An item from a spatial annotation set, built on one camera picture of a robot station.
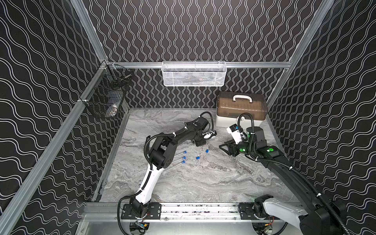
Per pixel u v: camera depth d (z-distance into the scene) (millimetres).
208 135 885
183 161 922
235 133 684
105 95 939
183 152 951
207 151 973
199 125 818
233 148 673
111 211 762
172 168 897
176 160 925
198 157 942
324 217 380
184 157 942
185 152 959
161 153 596
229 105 931
